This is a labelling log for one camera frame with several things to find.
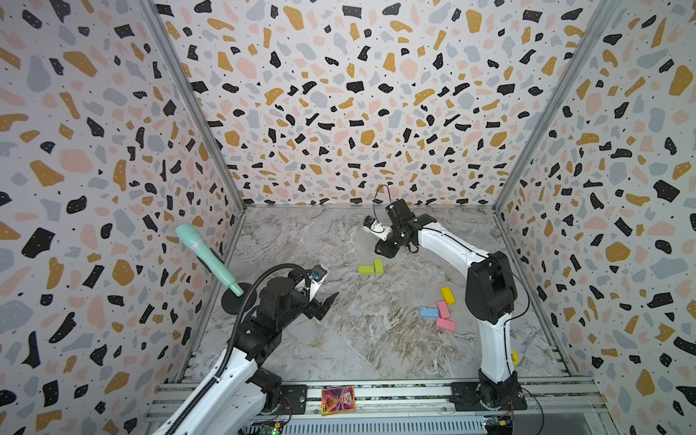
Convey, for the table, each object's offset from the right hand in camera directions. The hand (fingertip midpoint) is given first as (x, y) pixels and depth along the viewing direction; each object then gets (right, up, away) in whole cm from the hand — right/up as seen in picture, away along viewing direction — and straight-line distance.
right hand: (384, 245), depth 96 cm
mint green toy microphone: (-50, +4, -28) cm, 58 cm away
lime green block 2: (-2, -8, +5) cm, 10 cm away
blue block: (+14, -22, -6) cm, 27 cm away
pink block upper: (+19, -21, -5) cm, 29 cm away
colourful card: (-15, -40, -23) cm, 49 cm away
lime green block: (-7, -9, +5) cm, 12 cm away
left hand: (-17, -9, -20) cm, 28 cm away
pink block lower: (+20, -25, -8) cm, 33 cm away
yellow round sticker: (+39, -33, -14) cm, 53 cm away
